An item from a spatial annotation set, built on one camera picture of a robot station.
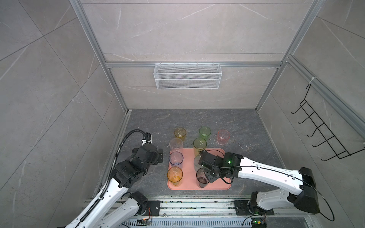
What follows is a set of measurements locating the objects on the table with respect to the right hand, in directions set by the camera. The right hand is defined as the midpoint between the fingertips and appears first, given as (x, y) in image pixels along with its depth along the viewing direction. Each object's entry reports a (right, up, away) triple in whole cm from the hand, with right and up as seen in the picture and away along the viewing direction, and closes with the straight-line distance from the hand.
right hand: (208, 172), depth 74 cm
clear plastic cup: (-19, +11, +24) cm, 33 cm away
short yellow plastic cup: (-16, +19, +26) cm, 36 cm away
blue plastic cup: (-18, +6, +6) cm, 20 cm away
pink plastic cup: (+15, +16, +27) cm, 35 cm away
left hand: (-30, +14, -2) cm, 33 cm away
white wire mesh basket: (-12, +60, +27) cm, 67 cm away
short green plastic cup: (+3, +19, +33) cm, 38 cm away
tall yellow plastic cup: (-19, -5, +9) cm, 21 cm away
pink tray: (-10, -8, +9) cm, 15 cm away
